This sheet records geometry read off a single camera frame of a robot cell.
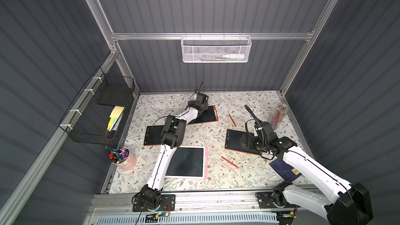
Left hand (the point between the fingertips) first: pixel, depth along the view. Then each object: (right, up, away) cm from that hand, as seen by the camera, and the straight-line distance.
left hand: (202, 103), depth 112 cm
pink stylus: (+14, -36, -27) cm, 47 cm away
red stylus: (+21, -12, -7) cm, 26 cm away
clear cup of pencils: (+45, -8, -23) cm, 51 cm away
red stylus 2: (+12, -32, -24) cm, 42 cm away
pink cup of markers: (-40, -29, -35) cm, 60 cm away
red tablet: (+6, -9, -4) cm, 11 cm away
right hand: (+25, -21, -30) cm, 45 cm away
